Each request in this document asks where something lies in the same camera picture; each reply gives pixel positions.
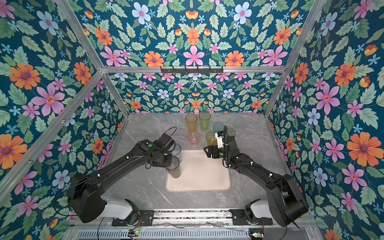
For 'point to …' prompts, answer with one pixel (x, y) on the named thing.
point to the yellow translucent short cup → (211, 138)
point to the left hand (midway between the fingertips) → (170, 161)
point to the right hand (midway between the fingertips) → (209, 147)
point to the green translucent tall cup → (204, 120)
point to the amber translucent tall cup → (191, 120)
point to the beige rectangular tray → (199, 173)
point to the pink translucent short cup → (194, 136)
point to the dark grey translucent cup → (174, 169)
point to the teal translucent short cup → (218, 126)
